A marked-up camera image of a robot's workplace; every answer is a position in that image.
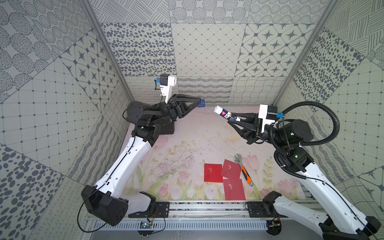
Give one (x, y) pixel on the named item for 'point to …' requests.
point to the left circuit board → (145, 224)
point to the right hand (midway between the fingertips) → (228, 117)
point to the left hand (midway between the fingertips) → (203, 108)
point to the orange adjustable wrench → (244, 170)
